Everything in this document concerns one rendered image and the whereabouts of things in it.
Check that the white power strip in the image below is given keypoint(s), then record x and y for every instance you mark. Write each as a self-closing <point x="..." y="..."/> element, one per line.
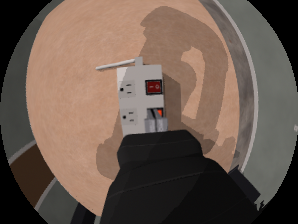
<point x="139" y="88"/>

